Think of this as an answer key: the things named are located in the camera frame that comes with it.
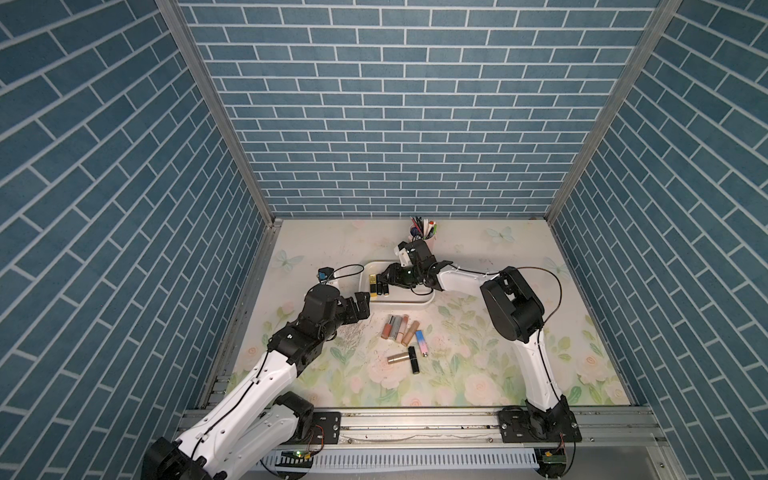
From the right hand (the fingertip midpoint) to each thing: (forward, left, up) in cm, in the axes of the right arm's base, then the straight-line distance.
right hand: (383, 278), depth 98 cm
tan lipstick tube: (-17, -10, -3) cm, 20 cm away
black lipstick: (-1, +1, -2) cm, 3 cm away
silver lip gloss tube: (-17, -5, -3) cm, 18 cm away
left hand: (-15, +3, +12) cm, 20 cm away
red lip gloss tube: (-17, -3, -3) cm, 17 cm away
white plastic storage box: (-7, -5, +2) cm, 9 cm away
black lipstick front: (-25, -11, -4) cm, 27 cm away
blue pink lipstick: (-19, -14, -3) cm, 24 cm away
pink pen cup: (+17, -16, 0) cm, 23 cm away
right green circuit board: (-46, -47, -8) cm, 66 cm away
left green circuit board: (-49, +16, -7) cm, 53 cm away
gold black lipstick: (-1, +3, -2) cm, 4 cm away
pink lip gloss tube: (-15, -7, -4) cm, 18 cm away
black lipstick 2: (-2, -1, -3) cm, 4 cm away
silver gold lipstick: (-24, -7, -4) cm, 26 cm away
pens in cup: (+18, -12, +6) cm, 23 cm away
